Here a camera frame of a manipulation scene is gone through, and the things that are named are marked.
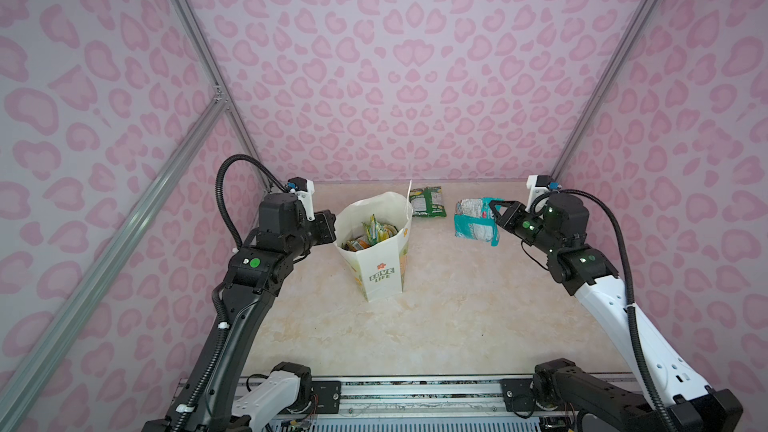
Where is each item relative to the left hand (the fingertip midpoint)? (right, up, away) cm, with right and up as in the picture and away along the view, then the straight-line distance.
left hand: (335, 211), depth 69 cm
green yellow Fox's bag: (+8, -6, +13) cm, 16 cm away
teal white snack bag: (+34, -2, +6) cm, 34 cm away
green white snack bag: (+26, +3, +41) cm, 48 cm away
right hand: (+36, +2, +1) cm, 36 cm away
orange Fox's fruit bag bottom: (+4, -10, +19) cm, 22 cm away
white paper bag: (+9, -16, +10) cm, 21 cm away
